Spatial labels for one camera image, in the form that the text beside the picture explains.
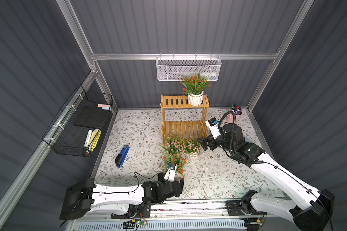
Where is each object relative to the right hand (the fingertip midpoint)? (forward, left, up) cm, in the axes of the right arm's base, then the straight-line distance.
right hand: (206, 134), depth 74 cm
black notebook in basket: (+7, +61, +5) cm, 61 cm away
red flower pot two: (-9, +15, -11) cm, 20 cm away
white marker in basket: (-3, +59, +3) cm, 60 cm away
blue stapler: (-3, +51, -23) cm, 56 cm away
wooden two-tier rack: (+19, +11, 0) cm, 22 cm away
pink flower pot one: (0, +17, -10) cm, 20 cm away
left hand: (-17, +15, -19) cm, 30 cm away
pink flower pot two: (-3, +7, -11) cm, 13 cm away
